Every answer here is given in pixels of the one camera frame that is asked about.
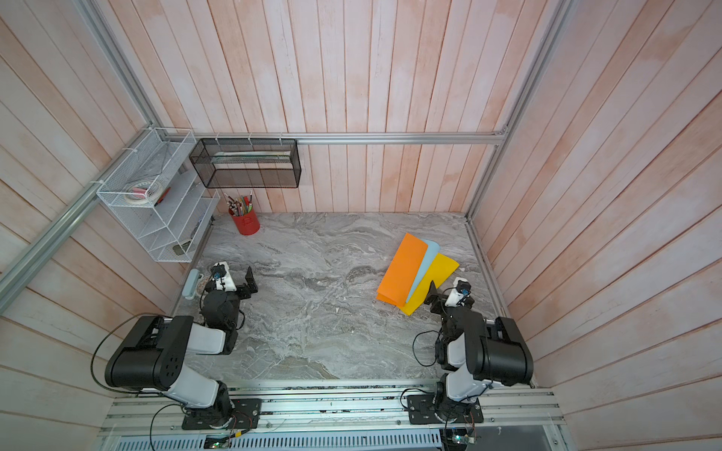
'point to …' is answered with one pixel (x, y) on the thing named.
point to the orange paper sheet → (401, 273)
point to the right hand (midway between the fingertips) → (446, 283)
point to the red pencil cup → (247, 224)
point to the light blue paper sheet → (431, 251)
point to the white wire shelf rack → (171, 227)
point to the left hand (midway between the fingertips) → (238, 272)
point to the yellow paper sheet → (438, 270)
